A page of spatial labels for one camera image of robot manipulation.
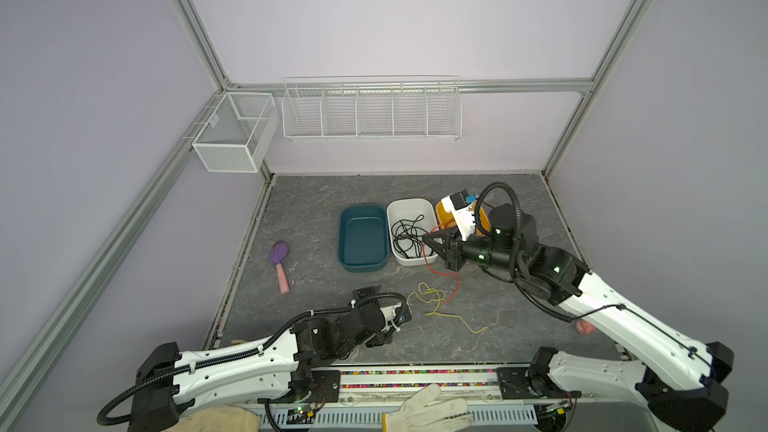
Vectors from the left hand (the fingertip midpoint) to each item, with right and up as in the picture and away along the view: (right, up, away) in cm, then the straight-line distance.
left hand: (380, 304), depth 76 cm
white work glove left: (-36, -24, -7) cm, 44 cm away
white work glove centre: (+11, -24, -6) cm, 27 cm away
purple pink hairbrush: (-35, +10, +20) cm, 41 cm away
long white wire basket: (-4, +58, +22) cm, 62 cm away
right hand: (+10, +18, -14) cm, 25 cm away
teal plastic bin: (-7, +14, +26) cm, 30 cm away
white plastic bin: (+9, +20, +28) cm, 36 cm away
